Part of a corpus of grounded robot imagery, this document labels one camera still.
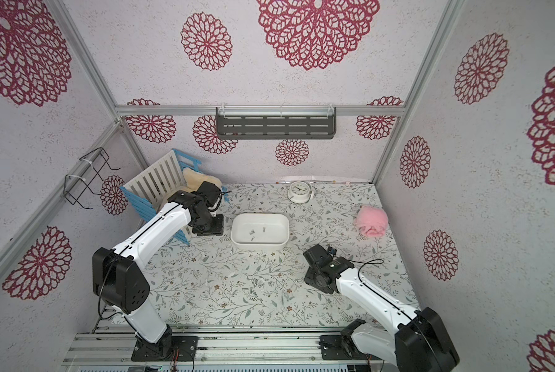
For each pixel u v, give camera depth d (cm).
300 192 113
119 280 44
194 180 106
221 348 75
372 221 96
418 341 40
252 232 103
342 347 67
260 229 103
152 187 103
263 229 103
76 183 73
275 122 93
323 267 63
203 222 71
